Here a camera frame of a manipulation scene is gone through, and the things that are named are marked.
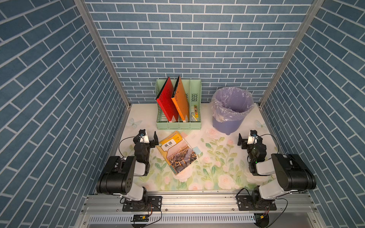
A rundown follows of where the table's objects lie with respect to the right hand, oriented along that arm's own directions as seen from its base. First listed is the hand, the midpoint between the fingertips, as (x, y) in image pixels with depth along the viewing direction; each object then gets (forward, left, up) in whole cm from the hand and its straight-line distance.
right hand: (249, 134), depth 91 cm
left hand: (-5, +63, +2) cm, 63 cm away
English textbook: (-12, +45, -9) cm, 48 cm away
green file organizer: (+31, +39, +9) cm, 51 cm away
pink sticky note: (+2, +43, -9) cm, 44 cm away
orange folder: (+23, +48, +8) cm, 54 cm away
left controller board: (-48, +60, -12) cm, 78 cm away
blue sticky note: (-8, +33, -11) cm, 36 cm away
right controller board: (-44, -2, -12) cm, 45 cm away
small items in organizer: (+22, +36, -9) cm, 43 cm away
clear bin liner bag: (+22, +11, +6) cm, 25 cm away
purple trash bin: (+9, +10, -6) cm, 15 cm away
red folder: (+9, +55, +16) cm, 58 cm away
